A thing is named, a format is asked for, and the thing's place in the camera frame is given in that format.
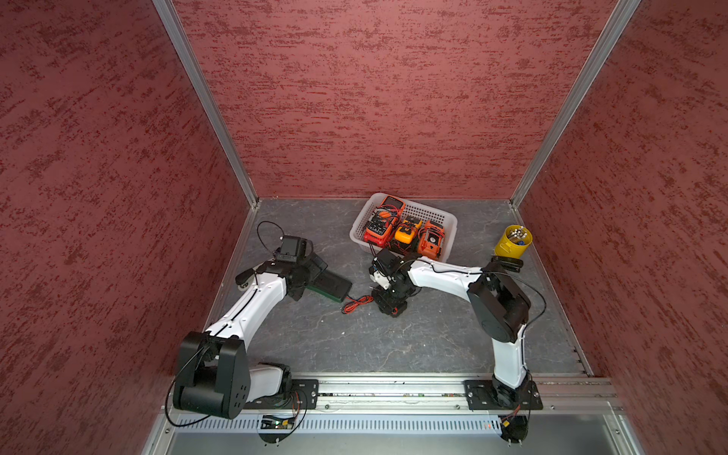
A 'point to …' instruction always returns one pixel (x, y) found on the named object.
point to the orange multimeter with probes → (430, 238)
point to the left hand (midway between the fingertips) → (316, 279)
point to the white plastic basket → (413, 213)
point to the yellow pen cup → (514, 242)
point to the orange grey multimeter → (391, 207)
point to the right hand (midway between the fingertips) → (393, 305)
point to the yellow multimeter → (406, 231)
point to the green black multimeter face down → (332, 285)
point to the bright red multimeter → (379, 229)
